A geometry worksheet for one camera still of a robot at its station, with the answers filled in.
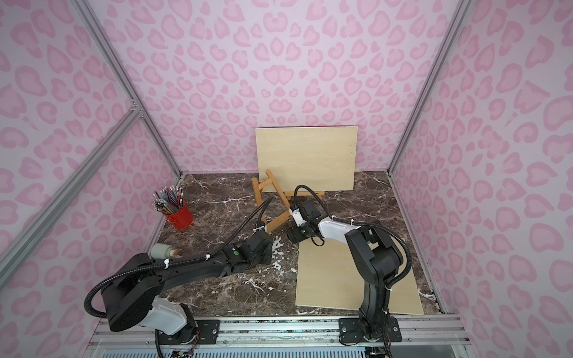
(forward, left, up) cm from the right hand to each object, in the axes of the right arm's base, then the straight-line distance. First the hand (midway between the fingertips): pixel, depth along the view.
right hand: (298, 233), depth 97 cm
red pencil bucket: (+2, +50, +7) cm, 50 cm away
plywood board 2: (+28, -11, +18) cm, 35 cm away
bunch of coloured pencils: (+8, +54, +13) cm, 56 cm away
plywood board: (-18, -12, -2) cm, 22 cm away
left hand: (-10, +10, +5) cm, 15 cm away
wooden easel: (+8, +15, +21) cm, 27 cm away
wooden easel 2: (+18, +4, +5) cm, 19 cm away
